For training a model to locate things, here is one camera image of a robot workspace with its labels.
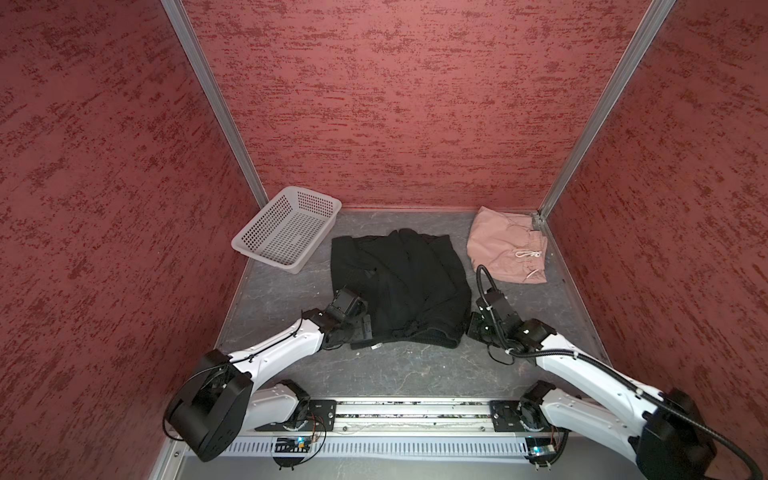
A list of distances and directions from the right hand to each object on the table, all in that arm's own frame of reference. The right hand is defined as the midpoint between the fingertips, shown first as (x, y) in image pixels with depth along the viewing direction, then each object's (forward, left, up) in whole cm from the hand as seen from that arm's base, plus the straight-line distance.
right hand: (464, 332), depth 83 cm
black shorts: (+19, +14, -3) cm, 23 cm away
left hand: (+1, +31, -4) cm, 31 cm away
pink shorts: (+32, -21, -2) cm, 38 cm away
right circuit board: (-27, -15, -6) cm, 32 cm away
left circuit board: (-25, +46, -6) cm, 52 cm away
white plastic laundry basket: (+44, +59, -4) cm, 74 cm away
